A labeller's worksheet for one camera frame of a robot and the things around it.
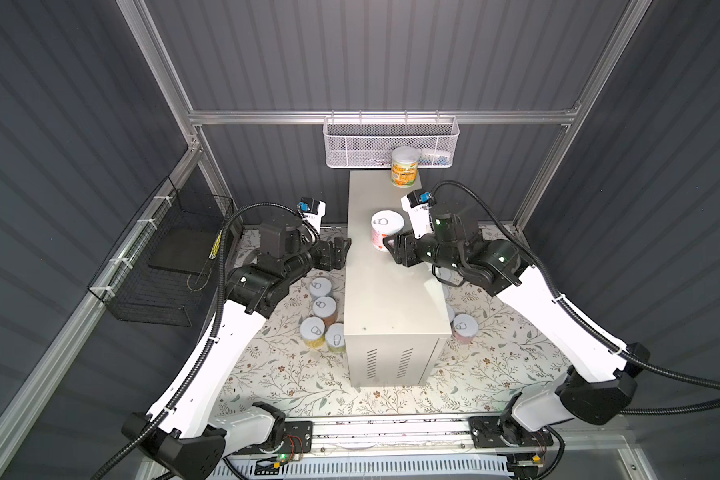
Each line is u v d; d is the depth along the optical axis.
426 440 0.74
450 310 0.91
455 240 0.48
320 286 0.96
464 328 0.87
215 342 0.41
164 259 0.74
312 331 0.87
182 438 0.36
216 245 0.78
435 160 0.89
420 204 0.56
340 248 0.60
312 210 0.56
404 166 0.78
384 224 0.66
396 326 0.56
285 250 0.47
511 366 0.85
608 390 0.40
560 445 0.68
